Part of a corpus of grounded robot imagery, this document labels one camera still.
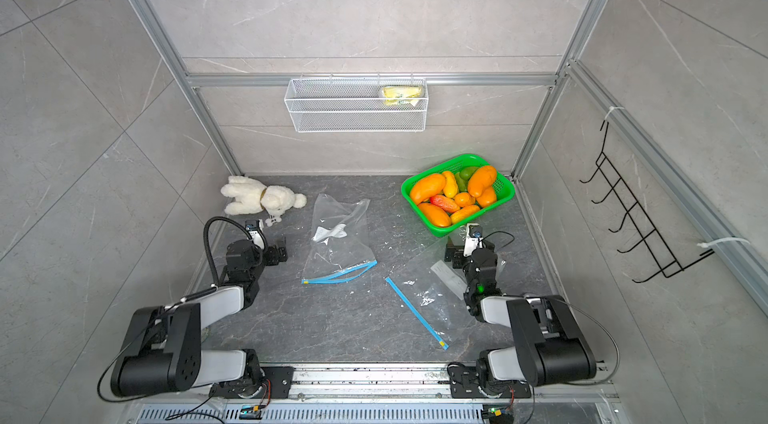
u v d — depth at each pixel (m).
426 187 1.04
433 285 0.89
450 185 1.05
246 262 0.71
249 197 1.01
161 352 0.43
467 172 1.08
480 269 0.67
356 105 1.01
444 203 1.04
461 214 1.01
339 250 0.92
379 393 0.73
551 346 0.43
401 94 0.84
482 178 1.05
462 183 1.10
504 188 1.07
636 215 0.66
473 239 0.77
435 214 1.01
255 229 0.79
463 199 1.01
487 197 1.04
